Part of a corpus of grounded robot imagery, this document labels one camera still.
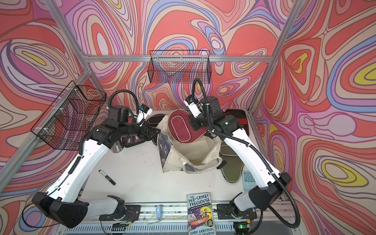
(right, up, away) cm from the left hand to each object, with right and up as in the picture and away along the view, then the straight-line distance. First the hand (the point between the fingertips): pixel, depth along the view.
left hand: (155, 127), depth 71 cm
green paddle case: (+42, -27, +16) cm, 53 cm away
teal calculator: (+51, -31, +12) cm, 61 cm away
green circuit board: (-18, -50, +1) cm, 53 cm away
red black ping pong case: (+58, +8, +44) cm, 73 cm away
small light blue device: (+1, -41, +1) cm, 41 cm away
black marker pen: (-31, -30, +13) cm, 45 cm away
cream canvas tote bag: (+24, -19, +24) cm, 39 cm away
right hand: (+18, +4, 0) cm, 18 cm away
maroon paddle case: (+12, 0, +1) cm, 12 cm away
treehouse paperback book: (+22, -43, 0) cm, 49 cm away
